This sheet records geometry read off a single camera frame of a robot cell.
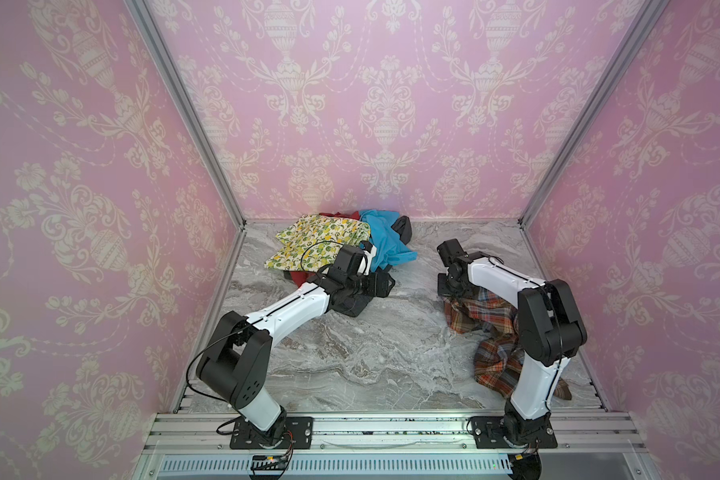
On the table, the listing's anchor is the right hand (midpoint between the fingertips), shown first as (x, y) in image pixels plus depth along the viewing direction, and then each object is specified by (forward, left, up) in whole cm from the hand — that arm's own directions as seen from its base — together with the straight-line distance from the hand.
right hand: (449, 289), depth 97 cm
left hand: (-3, +22, +11) cm, 25 cm away
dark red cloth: (+29, +30, +8) cm, 42 cm away
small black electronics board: (-44, +53, -6) cm, 69 cm away
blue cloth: (+12, +19, +10) cm, 25 cm away
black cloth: (+27, +12, +2) cm, 30 cm away
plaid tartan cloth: (-23, -8, +3) cm, 25 cm away
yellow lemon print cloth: (+17, +47, +6) cm, 50 cm away
